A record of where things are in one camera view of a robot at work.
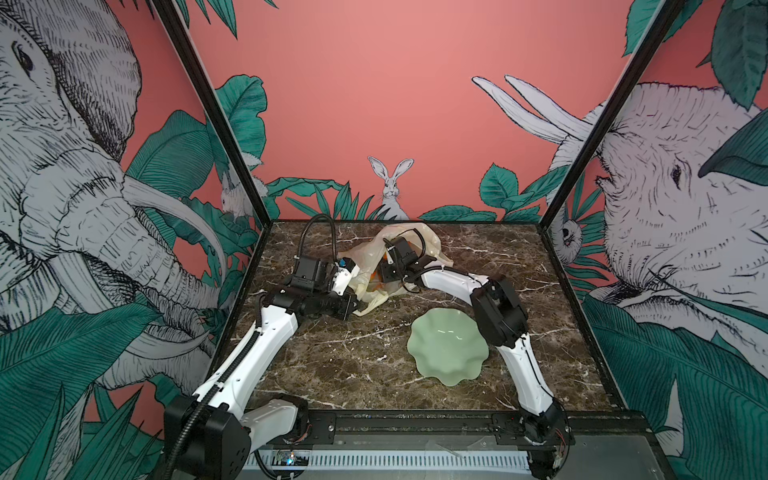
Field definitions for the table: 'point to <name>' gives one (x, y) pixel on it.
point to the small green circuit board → (290, 458)
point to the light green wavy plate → (447, 346)
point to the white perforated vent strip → (398, 460)
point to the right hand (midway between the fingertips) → (380, 265)
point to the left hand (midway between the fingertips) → (360, 301)
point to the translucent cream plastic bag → (367, 285)
